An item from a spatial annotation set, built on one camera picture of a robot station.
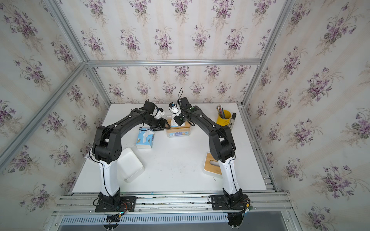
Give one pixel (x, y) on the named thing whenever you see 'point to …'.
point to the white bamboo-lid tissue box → (212, 165)
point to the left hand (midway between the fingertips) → (168, 127)
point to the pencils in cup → (220, 111)
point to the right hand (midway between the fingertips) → (179, 118)
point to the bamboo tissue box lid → (187, 127)
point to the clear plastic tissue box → (173, 134)
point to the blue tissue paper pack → (173, 123)
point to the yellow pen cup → (226, 121)
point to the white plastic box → (130, 164)
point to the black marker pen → (233, 118)
